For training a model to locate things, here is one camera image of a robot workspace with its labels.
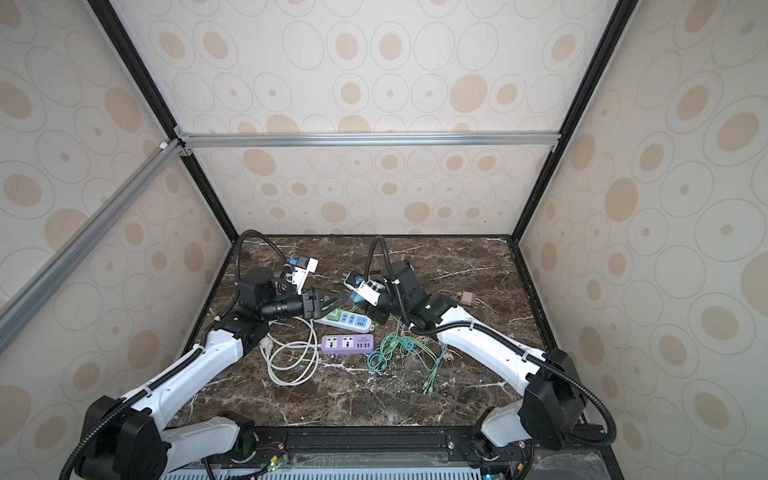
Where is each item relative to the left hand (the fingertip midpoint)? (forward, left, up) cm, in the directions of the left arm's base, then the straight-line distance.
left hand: (346, 300), depth 70 cm
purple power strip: (-1, +1, -24) cm, 24 cm away
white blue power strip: (+7, +2, -25) cm, 26 cm away
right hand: (+6, -4, -5) cm, 9 cm away
